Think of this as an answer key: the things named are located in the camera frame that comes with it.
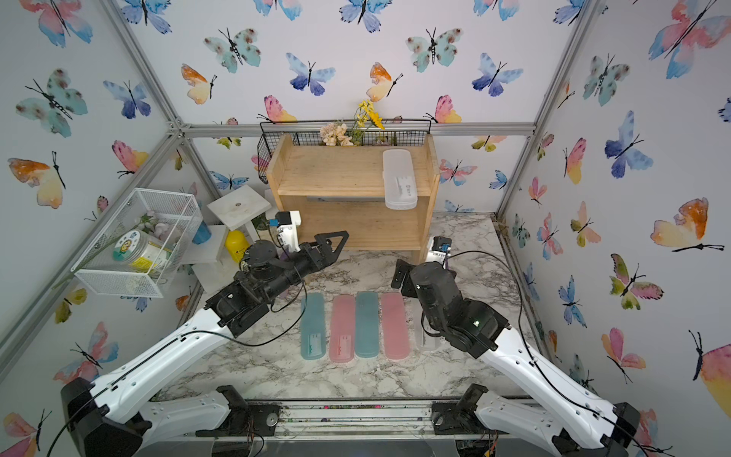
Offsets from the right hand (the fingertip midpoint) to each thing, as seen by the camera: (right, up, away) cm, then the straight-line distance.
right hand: (414, 263), depth 69 cm
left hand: (-17, +6, -4) cm, 19 cm away
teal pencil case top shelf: (-29, -22, +23) cm, 43 cm away
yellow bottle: (-56, +5, +27) cm, 62 cm away
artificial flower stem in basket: (-64, +8, +7) cm, 65 cm away
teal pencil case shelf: (-12, -21, +22) cm, 33 cm away
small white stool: (-53, +16, +23) cm, 60 cm away
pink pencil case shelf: (-3, -22, +21) cm, 31 cm away
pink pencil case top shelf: (-19, -23, +18) cm, 35 cm away
